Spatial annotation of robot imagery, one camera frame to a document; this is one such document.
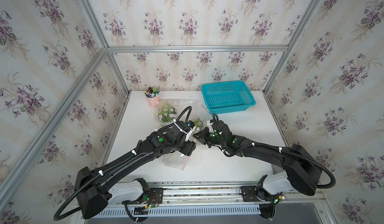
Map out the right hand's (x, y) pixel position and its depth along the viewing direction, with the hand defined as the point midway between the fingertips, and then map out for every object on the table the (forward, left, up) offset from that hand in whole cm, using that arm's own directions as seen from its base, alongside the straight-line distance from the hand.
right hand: (194, 136), depth 78 cm
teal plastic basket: (+44, -26, -16) cm, 54 cm away
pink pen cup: (+31, +30, -9) cm, 44 cm away
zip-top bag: (+33, +11, -14) cm, 38 cm away
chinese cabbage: (+18, +18, -4) cm, 26 cm away
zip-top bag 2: (+19, -4, -8) cm, 21 cm away
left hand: (-5, +1, +1) cm, 5 cm away
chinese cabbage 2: (+12, -2, -6) cm, 14 cm away
